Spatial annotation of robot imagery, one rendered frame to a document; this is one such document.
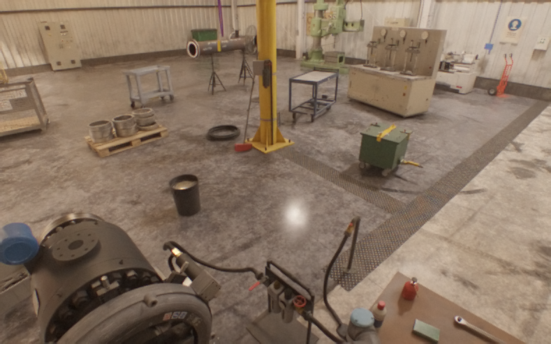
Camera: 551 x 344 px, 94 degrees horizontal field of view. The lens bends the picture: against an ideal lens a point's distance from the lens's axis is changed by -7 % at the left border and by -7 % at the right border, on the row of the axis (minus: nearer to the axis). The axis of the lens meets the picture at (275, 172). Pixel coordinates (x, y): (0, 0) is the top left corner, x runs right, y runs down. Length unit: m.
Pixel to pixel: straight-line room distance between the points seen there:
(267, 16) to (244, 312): 3.54
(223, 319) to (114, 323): 1.16
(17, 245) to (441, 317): 2.20
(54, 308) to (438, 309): 1.93
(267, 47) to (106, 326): 3.74
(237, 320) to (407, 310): 1.15
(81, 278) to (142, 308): 0.42
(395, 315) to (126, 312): 1.34
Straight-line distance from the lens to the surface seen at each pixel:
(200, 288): 1.42
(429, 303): 1.93
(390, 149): 3.78
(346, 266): 2.58
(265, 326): 2.20
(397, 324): 1.78
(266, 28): 4.21
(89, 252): 1.64
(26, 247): 1.78
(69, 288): 1.58
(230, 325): 2.23
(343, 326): 1.43
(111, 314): 1.24
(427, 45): 6.80
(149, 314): 1.26
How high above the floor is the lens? 1.90
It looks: 30 degrees down
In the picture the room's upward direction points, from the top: straight up
